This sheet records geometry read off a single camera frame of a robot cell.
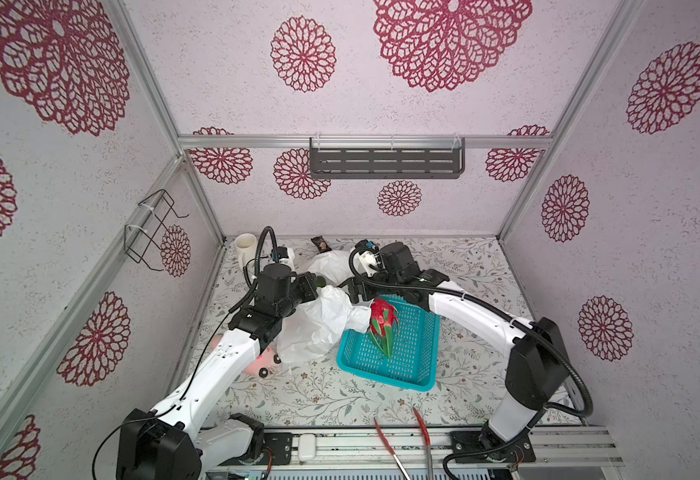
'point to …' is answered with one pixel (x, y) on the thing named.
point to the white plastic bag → (313, 330)
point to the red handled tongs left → (385, 439)
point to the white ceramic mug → (246, 246)
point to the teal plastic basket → (414, 354)
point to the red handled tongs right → (429, 456)
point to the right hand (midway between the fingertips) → (346, 280)
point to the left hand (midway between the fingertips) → (315, 280)
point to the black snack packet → (321, 245)
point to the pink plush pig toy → (264, 364)
